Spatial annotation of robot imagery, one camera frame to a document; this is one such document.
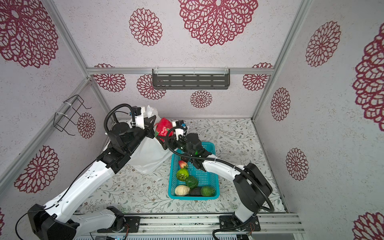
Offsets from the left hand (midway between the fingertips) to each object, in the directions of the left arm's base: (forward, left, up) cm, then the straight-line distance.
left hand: (154, 118), depth 69 cm
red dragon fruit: (-2, -3, -4) cm, 6 cm away
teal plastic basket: (-14, -25, -38) cm, 48 cm away
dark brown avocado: (-23, -19, -33) cm, 44 cm away
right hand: (-1, -3, -7) cm, 8 cm away
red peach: (-7, -11, -32) cm, 35 cm away
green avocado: (-25, -25, -27) cm, 44 cm away
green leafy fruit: (-18, -17, -30) cm, 39 cm away
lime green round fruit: (-14, -12, -30) cm, 36 cm away
